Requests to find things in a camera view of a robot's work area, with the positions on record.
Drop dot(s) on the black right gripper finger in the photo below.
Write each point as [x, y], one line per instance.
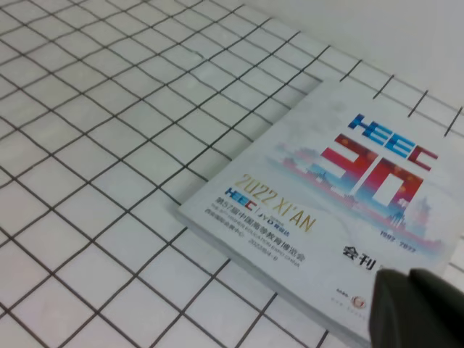
[419, 309]

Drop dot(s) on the white HEEC exhibition book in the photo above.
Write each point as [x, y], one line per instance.
[343, 185]

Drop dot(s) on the white grid-pattern tablecloth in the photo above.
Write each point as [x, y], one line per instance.
[113, 113]

